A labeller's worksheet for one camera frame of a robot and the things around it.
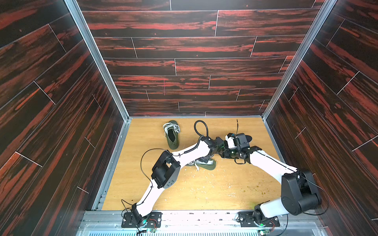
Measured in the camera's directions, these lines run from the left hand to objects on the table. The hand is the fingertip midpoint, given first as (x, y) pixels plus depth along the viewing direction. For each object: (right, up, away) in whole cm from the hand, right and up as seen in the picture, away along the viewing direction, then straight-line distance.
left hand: (199, 157), depth 91 cm
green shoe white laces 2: (+7, -4, -2) cm, 9 cm away
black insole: (+38, +11, +17) cm, 43 cm away
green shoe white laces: (-19, +18, +11) cm, 28 cm away
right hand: (+16, +4, +1) cm, 17 cm away
